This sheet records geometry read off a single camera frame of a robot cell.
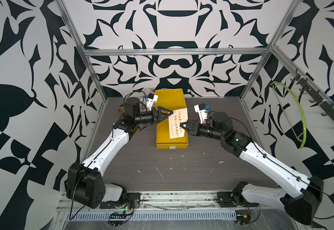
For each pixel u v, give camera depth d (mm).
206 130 586
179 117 695
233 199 674
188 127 643
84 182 406
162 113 679
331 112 548
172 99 899
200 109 634
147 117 648
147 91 1117
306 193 388
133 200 741
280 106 833
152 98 686
